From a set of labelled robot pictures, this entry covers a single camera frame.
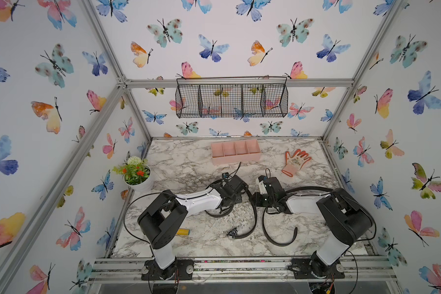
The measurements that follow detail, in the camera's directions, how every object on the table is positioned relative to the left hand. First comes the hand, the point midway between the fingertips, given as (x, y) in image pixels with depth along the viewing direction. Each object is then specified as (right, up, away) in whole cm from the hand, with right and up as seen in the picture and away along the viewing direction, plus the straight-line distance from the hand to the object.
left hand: (240, 196), depth 91 cm
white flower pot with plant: (-48, +12, -5) cm, 50 cm away
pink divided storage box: (-1, +23, +27) cm, 35 cm away
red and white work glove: (+33, +16, +17) cm, 40 cm away
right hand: (+5, -2, +2) cm, 6 cm away
